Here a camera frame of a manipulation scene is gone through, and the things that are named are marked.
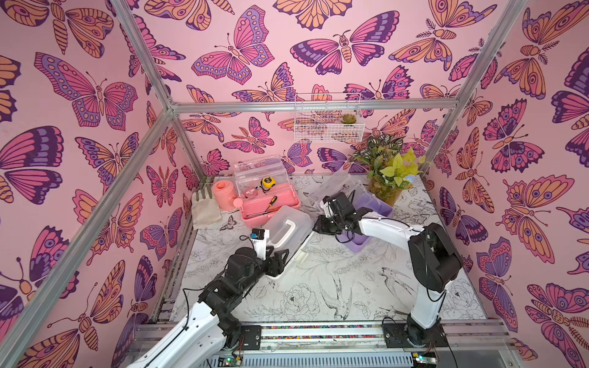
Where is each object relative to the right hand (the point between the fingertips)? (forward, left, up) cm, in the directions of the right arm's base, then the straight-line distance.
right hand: (315, 225), depth 92 cm
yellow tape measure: (+23, +21, +1) cm, 31 cm away
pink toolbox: (+20, +23, -1) cm, 31 cm away
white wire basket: (+43, -6, +17) cm, 47 cm away
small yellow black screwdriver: (+17, +20, -8) cm, 28 cm away
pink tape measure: (+16, +28, +1) cm, 33 cm away
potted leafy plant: (+18, -31, +14) cm, 38 cm away
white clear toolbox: (-5, +10, +6) cm, 13 cm away
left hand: (-14, +11, +8) cm, 20 cm away
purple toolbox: (+17, -21, -2) cm, 27 cm away
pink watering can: (+14, +39, +2) cm, 42 cm away
